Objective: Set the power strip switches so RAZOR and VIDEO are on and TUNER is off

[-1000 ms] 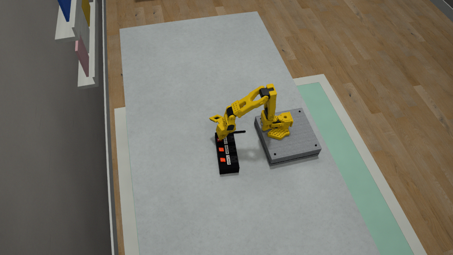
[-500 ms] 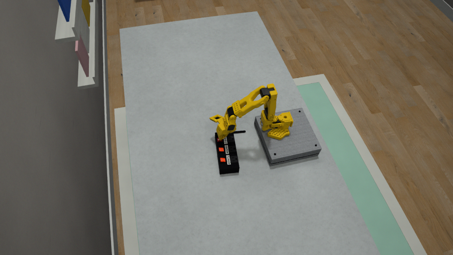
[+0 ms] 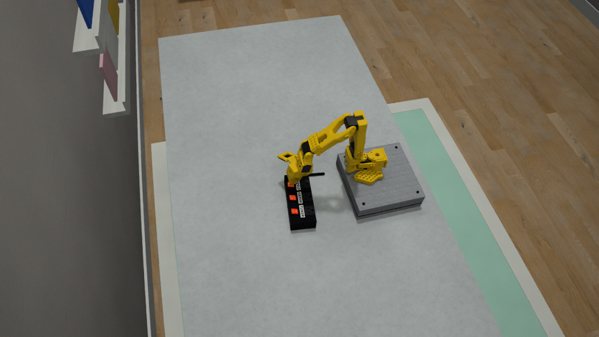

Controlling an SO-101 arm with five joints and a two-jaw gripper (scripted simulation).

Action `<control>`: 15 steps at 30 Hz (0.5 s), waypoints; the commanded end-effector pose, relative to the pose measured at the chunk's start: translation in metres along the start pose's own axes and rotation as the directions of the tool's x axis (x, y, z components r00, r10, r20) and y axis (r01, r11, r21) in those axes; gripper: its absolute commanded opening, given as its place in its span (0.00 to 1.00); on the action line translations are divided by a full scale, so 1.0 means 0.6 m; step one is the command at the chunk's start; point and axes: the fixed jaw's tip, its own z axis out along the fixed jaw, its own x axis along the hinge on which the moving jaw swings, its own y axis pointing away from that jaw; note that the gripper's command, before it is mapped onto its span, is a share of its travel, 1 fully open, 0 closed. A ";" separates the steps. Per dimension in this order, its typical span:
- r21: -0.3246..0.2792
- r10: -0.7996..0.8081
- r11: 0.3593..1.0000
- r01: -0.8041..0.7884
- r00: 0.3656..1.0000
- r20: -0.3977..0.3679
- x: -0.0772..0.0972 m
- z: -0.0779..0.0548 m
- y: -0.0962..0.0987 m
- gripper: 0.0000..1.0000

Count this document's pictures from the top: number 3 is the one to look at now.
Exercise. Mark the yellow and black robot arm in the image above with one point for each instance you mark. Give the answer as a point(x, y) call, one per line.
point(355, 159)

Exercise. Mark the black power strip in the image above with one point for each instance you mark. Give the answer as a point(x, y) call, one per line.
point(300, 203)

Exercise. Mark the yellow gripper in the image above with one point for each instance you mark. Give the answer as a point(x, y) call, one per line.
point(292, 171)

